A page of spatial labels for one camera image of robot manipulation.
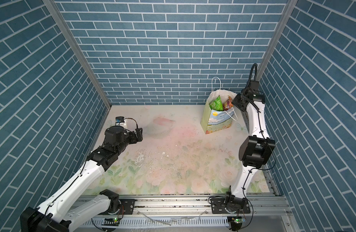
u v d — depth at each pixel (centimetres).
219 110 84
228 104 93
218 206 74
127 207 74
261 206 76
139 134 71
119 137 58
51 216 38
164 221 71
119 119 66
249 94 63
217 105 93
